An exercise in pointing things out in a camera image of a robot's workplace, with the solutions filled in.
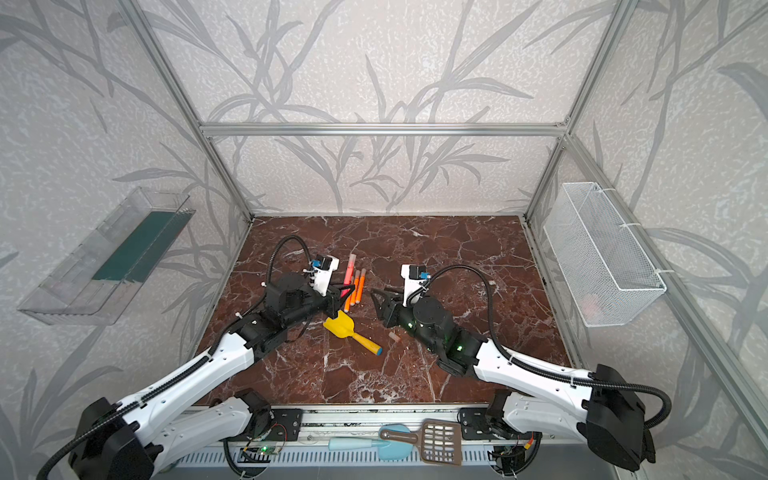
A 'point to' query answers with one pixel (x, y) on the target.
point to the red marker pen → (350, 270)
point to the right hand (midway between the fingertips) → (377, 281)
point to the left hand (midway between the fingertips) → (358, 280)
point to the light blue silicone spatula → (391, 450)
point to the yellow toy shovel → (343, 326)
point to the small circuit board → (268, 449)
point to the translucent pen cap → (394, 336)
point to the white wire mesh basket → (608, 275)
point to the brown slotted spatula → (441, 441)
